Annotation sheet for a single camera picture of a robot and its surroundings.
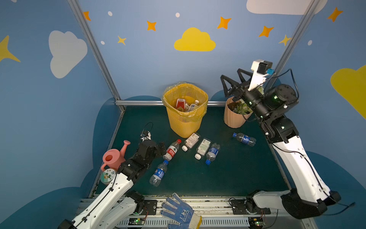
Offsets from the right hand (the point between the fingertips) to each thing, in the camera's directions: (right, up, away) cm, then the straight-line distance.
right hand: (230, 71), depth 52 cm
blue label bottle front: (-34, -53, +29) cm, 69 cm away
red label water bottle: (-25, -37, +36) cm, 58 cm away
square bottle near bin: (-13, -33, +44) cm, 56 cm away
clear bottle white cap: (-11, -8, +44) cm, 46 cm away
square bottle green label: (-5, -37, +41) cm, 55 cm away
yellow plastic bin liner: (-13, +2, +48) cm, 49 cm away
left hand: (-31, -32, +25) cm, 51 cm away
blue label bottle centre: (0, -41, +39) cm, 56 cm away
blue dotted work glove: (-17, -67, +19) cm, 72 cm away
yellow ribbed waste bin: (-17, -21, +36) cm, 45 cm away
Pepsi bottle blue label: (+25, -31, +46) cm, 61 cm away
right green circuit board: (+19, -71, +19) cm, 76 cm away
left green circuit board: (-42, -70, +19) cm, 84 cm away
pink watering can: (-58, -40, +28) cm, 76 cm away
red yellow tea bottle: (-20, -7, +43) cm, 48 cm away
